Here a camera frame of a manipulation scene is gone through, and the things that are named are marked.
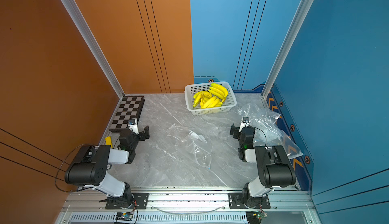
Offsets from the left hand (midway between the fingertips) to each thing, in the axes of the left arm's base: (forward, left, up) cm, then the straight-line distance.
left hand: (141, 124), depth 95 cm
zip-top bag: (+9, -73, +1) cm, 74 cm away
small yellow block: (-8, +21, -7) cm, 24 cm away
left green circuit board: (-46, -1, -9) cm, 47 cm away
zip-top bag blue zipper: (-11, -75, +10) cm, 76 cm away
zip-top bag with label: (-11, -36, 0) cm, 38 cm away
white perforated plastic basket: (+33, -29, 0) cm, 44 cm away
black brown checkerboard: (+17, +13, -4) cm, 22 cm away
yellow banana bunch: (+22, -36, +2) cm, 43 cm away
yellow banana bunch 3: (+31, -51, 0) cm, 60 cm away
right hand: (+1, -63, 0) cm, 63 cm away
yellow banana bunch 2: (+18, -45, +1) cm, 49 cm away
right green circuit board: (-45, -66, -6) cm, 80 cm away
